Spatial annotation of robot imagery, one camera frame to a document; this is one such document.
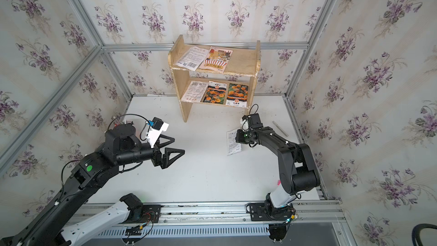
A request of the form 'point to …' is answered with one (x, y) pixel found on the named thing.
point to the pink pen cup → (128, 122)
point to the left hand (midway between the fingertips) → (180, 148)
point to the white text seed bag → (232, 146)
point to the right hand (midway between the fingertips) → (238, 137)
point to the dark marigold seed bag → (215, 93)
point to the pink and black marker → (279, 182)
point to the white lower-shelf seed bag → (195, 91)
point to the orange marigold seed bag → (237, 95)
